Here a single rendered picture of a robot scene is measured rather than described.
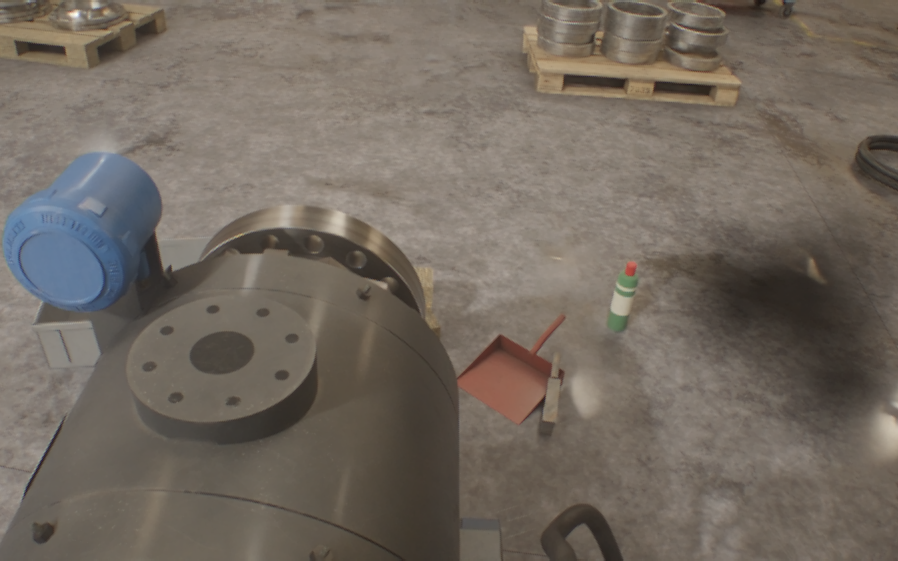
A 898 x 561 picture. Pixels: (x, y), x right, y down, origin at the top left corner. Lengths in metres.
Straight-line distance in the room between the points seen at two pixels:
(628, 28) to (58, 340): 3.37
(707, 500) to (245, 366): 1.43
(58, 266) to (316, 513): 0.45
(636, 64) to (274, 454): 3.86
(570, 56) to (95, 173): 3.61
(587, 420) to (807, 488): 0.62
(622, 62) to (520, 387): 2.68
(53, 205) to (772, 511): 1.76
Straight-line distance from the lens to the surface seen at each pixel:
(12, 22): 5.22
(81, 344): 2.25
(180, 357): 0.84
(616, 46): 4.38
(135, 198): 1.00
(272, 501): 0.74
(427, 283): 2.13
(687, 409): 2.20
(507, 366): 2.18
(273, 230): 1.23
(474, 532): 1.47
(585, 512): 1.10
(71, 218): 0.92
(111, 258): 0.93
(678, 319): 2.52
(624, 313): 2.35
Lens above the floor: 1.47
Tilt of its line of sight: 36 degrees down
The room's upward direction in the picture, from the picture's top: 4 degrees clockwise
